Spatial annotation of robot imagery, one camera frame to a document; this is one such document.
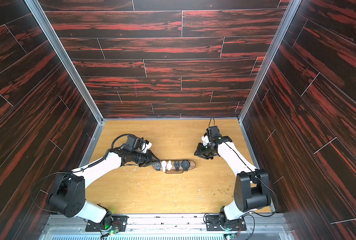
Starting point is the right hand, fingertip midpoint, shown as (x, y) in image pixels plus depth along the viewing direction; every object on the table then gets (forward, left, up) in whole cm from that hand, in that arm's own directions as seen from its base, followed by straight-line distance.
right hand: (199, 153), depth 88 cm
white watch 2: (-8, +18, -2) cm, 20 cm away
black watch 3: (-7, +8, -1) cm, 11 cm away
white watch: (-7, +21, -2) cm, 22 cm away
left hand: (-7, +23, +2) cm, 24 cm away
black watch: (-9, +24, -1) cm, 26 cm away
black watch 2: (-7, +13, -2) cm, 15 cm away
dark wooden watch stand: (-7, +4, -2) cm, 8 cm away
